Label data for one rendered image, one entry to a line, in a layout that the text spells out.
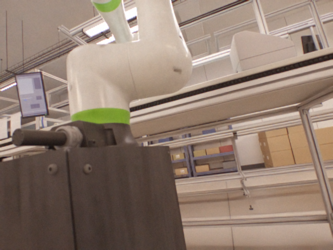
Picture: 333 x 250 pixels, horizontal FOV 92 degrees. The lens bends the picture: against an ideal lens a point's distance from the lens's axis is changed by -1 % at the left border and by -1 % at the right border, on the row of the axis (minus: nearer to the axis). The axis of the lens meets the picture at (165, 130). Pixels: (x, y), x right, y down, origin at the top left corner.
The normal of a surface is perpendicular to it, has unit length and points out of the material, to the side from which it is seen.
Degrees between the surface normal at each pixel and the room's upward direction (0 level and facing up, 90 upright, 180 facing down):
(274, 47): 90
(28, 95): 101
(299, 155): 90
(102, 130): 81
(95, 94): 90
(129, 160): 90
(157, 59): 106
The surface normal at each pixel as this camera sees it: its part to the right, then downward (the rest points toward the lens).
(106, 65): 0.00, 0.02
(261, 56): -0.26, -0.09
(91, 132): 0.91, -0.35
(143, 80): 0.10, 0.62
